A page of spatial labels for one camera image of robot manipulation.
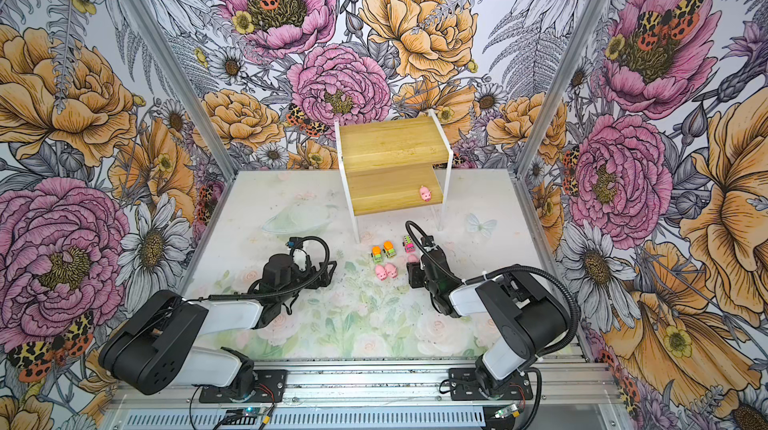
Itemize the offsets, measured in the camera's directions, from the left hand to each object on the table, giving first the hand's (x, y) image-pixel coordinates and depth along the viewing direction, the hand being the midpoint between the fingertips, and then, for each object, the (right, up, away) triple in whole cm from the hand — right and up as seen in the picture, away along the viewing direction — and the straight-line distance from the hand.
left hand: (323, 270), depth 92 cm
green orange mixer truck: (+16, +4, +4) cm, 17 cm away
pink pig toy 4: (+31, +23, -1) cm, 39 cm away
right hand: (+28, -1, +3) cm, 28 cm away
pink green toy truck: (+26, +7, +6) cm, 28 cm away
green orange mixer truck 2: (+20, +6, +5) cm, 21 cm away
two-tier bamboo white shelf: (+21, +30, -14) cm, 40 cm away
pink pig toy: (+18, -1, 0) cm, 18 cm away
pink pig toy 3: (+27, +3, +4) cm, 28 cm away
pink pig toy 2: (+21, 0, +1) cm, 21 cm away
